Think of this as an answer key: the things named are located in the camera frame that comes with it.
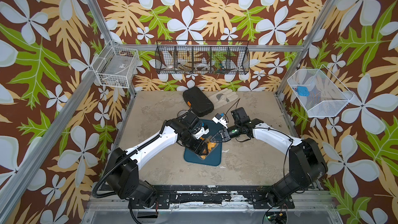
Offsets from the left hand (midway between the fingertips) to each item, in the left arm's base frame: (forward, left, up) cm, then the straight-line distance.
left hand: (203, 148), depth 78 cm
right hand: (+3, -4, +4) cm, 6 cm away
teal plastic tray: (-4, -6, -4) cm, 8 cm away
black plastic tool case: (+39, +3, -8) cm, 39 cm away
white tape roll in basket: (+50, 0, +13) cm, 52 cm away
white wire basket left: (+40, +49, +21) cm, 67 cm away
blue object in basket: (+29, -57, +13) cm, 65 cm away
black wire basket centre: (+55, 0, +17) cm, 58 cm away
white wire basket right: (+21, -63, +18) cm, 68 cm away
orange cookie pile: (+1, -4, +2) cm, 4 cm away
